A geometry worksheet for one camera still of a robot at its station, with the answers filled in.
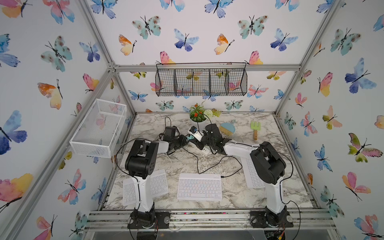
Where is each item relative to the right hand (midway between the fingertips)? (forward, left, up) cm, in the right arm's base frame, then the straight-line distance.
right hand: (192, 135), depth 92 cm
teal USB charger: (-2, +1, +1) cm, 3 cm away
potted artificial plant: (+16, -3, +3) cm, 16 cm away
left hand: (+4, +2, -10) cm, 11 cm away
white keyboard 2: (-27, +17, -11) cm, 34 cm away
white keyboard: (-27, -4, -12) cm, 29 cm away
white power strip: (-4, -8, -9) cm, 13 cm away
